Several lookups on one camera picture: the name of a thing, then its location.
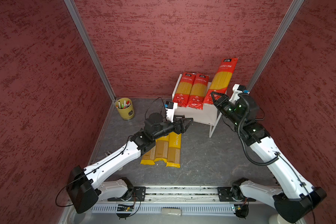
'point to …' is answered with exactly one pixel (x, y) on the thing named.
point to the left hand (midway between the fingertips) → (188, 121)
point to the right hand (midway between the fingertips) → (208, 96)
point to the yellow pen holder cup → (125, 108)
